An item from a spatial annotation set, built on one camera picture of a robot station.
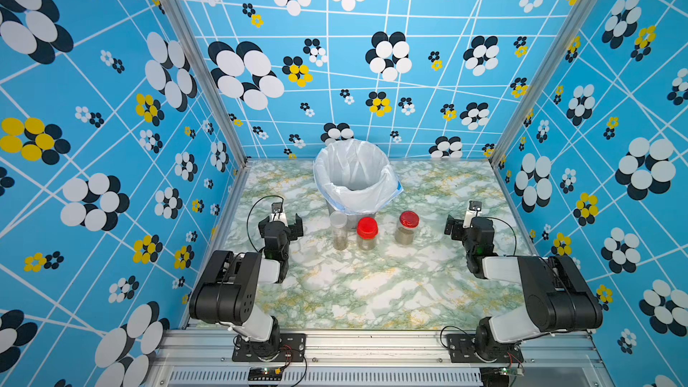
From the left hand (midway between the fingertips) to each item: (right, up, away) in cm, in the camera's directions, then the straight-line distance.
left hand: (285, 213), depth 93 cm
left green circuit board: (0, -41, -21) cm, 46 cm away
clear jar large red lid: (+29, -4, -9) cm, 30 cm away
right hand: (+65, -1, 0) cm, 65 cm away
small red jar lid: (+43, -1, -7) cm, 43 cm away
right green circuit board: (+62, -40, -24) cm, 78 cm away
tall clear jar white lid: (+19, -1, -11) cm, 22 cm away
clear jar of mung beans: (+42, -8, -2) cm, 43 cm away
